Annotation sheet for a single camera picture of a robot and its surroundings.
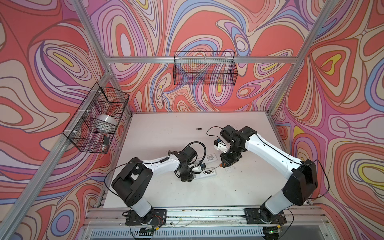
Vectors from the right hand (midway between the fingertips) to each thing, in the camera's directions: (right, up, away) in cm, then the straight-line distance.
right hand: (227, 167), depth 77 cm
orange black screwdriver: (-3, +1, +1) cm, 4 cm away
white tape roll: (-60, +24, -7) cm, 65 cm away
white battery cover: (+4, -5, +12) cm, 14 cm away
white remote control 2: (-11, -6, +9) cm, 15 cm away
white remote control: (-8, +1, +16) cm, 18 cm away
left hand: (-19, -7, +11) cm, 24 cm away
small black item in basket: (-62, +14, -3) cm, 63 cm away
